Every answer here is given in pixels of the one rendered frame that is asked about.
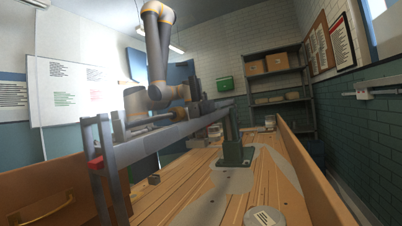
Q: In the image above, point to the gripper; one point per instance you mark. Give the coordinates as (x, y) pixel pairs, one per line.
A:
(194, 88)

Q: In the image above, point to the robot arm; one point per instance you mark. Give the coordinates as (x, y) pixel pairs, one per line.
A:
(155, 53)

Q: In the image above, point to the grey beam top blocks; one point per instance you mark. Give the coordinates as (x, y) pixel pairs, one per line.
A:
(202, 108)

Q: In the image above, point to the brass main poise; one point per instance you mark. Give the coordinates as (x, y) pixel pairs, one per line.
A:
(177, 114)

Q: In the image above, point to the grey scale beam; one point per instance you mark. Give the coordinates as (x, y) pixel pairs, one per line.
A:
(176, 133)

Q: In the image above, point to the grey banded test weight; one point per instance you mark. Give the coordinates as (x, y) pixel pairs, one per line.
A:
(214, 133)

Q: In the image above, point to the grey weight rest block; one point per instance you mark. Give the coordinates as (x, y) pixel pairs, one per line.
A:
(197, 143)

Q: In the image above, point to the grey fraction bar rod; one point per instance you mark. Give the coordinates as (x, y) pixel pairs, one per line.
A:
(147, 121)

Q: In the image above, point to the tan cement sack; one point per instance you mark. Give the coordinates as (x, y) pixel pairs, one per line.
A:
(292, 95)
(261, 101)
(276, 99)

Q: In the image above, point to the green scale pillar stand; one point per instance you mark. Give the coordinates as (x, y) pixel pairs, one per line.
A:
(234, 147)

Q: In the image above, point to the red lock lever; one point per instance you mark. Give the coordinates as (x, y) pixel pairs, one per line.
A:
(95, 163)

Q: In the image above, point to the blue door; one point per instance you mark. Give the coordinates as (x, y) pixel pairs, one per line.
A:
(180, 70)

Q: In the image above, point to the long ceiling light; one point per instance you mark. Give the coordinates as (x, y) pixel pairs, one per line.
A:
(176, 48)

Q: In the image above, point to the small brown cardboard box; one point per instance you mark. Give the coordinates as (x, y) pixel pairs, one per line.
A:
(255, 67)

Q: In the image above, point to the grey banded cylinder jar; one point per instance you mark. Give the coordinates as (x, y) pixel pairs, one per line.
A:
(270, 121)

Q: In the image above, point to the grey rod end block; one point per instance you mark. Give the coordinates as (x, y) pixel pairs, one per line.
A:
(118, 127)

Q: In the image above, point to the large brown cardboard box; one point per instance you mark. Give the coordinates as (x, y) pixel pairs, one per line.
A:
(277, 62)

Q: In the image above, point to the small grey cube block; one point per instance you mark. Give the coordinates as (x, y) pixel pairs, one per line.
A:
(154, 179)

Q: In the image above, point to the grey metal shelf unit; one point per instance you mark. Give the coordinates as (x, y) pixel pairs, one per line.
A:
(306, 81)

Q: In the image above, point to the cork notice board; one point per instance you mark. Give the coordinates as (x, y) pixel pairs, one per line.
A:
(318, 44)

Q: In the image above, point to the white board with text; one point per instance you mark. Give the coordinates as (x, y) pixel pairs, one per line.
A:
(62, 91)

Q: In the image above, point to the blue bin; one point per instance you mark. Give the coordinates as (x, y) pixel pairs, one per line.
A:
(315, 154)

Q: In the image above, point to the tan wooden bench backboard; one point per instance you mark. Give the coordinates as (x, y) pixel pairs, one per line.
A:
(307, 176)

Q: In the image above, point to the white labelled round tin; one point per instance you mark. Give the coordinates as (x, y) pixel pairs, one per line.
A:
(264, 217)

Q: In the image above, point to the black framed red-white poster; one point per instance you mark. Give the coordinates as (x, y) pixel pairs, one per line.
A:
(343, 42)

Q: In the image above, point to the brown wooden box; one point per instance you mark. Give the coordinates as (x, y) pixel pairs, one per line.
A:
(44, 191)

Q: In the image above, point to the window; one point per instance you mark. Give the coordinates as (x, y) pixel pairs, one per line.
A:
(386, 25)

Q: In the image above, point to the green wall box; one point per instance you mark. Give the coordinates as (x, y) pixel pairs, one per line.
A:
(225, 83)

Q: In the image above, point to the blue wall panel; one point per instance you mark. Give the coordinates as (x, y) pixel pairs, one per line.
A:
(136, 64)

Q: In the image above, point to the grey beam end frame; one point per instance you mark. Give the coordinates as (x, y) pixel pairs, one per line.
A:
(108, 176)

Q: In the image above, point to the white vertical wall pipe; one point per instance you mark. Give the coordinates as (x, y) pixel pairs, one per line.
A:
(39, 94)

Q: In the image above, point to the white wall trunking with socket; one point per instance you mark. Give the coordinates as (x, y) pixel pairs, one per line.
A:
(367, 89)

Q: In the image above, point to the white text wall poster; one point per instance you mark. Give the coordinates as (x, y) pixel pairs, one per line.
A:
(12, 100)

